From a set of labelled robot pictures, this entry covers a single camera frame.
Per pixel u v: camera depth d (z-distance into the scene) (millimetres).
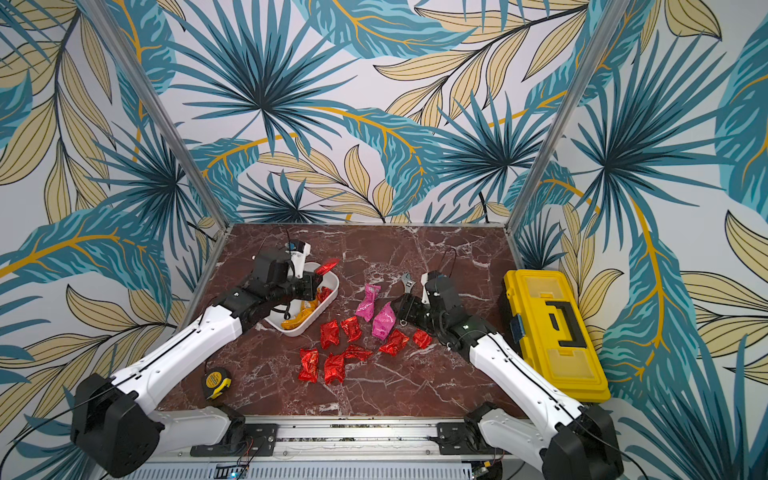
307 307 922
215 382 791
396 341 863
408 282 1030
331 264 811
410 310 690
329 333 887
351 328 903
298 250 696
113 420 386
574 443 388
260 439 679
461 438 741
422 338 879
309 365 833
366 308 925
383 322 919
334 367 819
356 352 856
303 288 702
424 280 760
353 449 733
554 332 748
